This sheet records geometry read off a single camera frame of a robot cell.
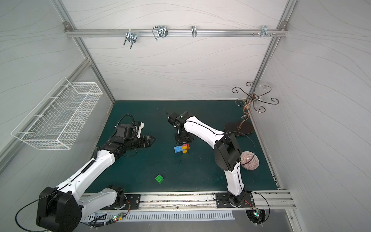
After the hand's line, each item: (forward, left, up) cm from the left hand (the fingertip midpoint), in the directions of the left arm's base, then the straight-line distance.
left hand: (150, 139), depth 82 cm
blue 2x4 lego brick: (-1, -16, -9) cm, 18 cm away
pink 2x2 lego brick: (-1, -20, -3) cm, 20 cm away
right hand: (0, -19, -5) cm, 19 cm away
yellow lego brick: (-1, -20, -11) cm, 23 cm away
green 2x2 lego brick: (-18, -6, -11) cm, 22 cm away
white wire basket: (-4, +42, +20) cm, 46 cm away
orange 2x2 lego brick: (0, -22, -8) cm, 23 cm away
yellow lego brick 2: (-1, -20, -7) cm, 21 cm away
